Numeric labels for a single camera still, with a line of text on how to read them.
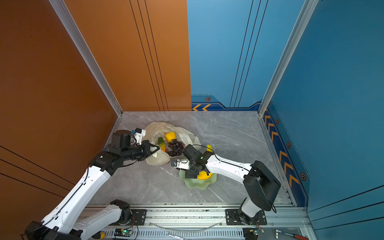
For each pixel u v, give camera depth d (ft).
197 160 2.12
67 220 1.29
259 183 1.39
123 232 2.33
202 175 2.71
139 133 2.25
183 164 2.38
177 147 3.08
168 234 2.28
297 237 2.22
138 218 2.41
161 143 3.18
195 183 2.72
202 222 2.39
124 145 1.86
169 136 3.26
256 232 2.28
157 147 2.37
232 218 2.38
